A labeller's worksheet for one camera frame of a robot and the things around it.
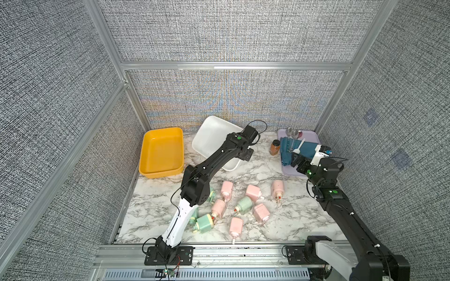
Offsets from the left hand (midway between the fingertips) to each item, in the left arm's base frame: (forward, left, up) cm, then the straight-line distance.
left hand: (247, 153), depth 92 cm
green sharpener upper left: (-20, +19, -8) cm, 29 cm away
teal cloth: (+13, -29, -12) cm, 34 cm away
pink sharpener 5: (-30, -3, -6) cm, 31 cm away
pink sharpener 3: (-16, +12, -8) cm, 22 cm away
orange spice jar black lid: (+8, -18, -6) cm, 21 cm away
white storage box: (+19, +19, -4) cm, 27 cm away
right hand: (-8, -22, +11) cm, 26 cm away
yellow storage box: (+13, +51, -13) cm, 54 cm away
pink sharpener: (-18, -13, -6) cm, 23 cm away
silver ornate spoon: (+25, -32, -11) cm, 42 cm away
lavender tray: (+22, -48, -13) cm, 55 cm away
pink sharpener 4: (-26, +16, -6) cm, 31 cm away
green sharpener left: (-32, +27, -7) cm, 42 cm away
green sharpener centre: (-25, +4, -7) cm, 27 cm away
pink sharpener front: (-35, +9, -6) cm, 37 cm away
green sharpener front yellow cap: (-34, +22, -5) cm, 41 cm away
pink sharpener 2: (-20, -1, -6) cm, 21 cm away
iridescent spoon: (+23, -40, -12) cm, 48 cm away
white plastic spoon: (+10, -34, -13) cm, 38 cm away
